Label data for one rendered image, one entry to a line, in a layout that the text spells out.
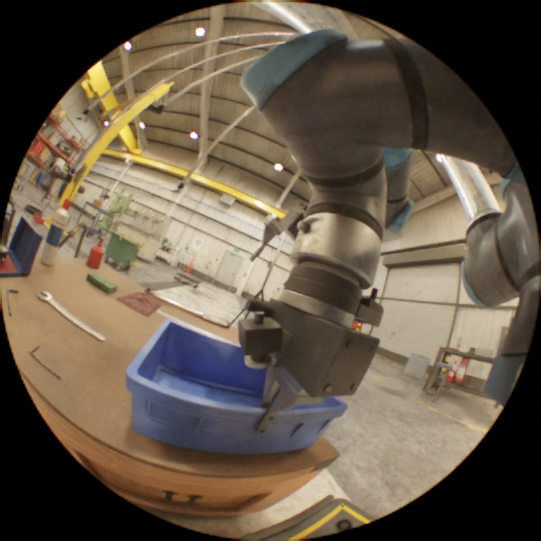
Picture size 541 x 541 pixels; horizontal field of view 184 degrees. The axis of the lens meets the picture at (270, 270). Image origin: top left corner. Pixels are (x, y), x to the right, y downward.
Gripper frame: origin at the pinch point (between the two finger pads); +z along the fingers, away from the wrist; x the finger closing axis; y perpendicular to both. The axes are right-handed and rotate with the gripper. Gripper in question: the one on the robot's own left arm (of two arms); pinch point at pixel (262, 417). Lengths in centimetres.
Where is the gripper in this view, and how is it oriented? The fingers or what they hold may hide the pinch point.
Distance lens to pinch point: 21.3
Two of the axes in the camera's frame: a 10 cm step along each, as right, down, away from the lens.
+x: 3.4, 0.0, -9.4
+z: -3.9, 9.1, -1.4
